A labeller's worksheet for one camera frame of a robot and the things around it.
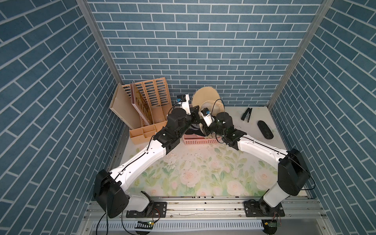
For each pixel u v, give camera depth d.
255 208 0.73
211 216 0.74
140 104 0.92
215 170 0.87
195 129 0.98
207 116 0.69
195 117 0.62
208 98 0.71
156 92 1.11
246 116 1.14
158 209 0.74
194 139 0.94
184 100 0.61
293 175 0.45
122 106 0.99
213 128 0.72
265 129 1.05
